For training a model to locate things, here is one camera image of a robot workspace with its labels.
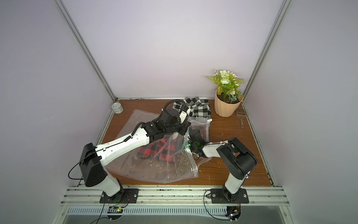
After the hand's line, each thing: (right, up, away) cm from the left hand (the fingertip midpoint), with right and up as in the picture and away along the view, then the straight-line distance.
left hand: (192, 123), depth 74 cm
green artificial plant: (+24, +25, +15) cm, 38 cm away
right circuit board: (+21, -45, -5) cm, 50 cm away
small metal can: (-57, +9, +33) cm, 67 cm away
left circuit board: (-41, -45, -3) cm, 62 cm away
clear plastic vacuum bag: (-4, -19, -9) cm, 22 cm away
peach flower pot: (+25, +9, +22) cm, 35 cm away
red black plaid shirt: (-17, -18, +11) cm, 27 cm away
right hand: (-11, -14, +13) cm, 22 cm away
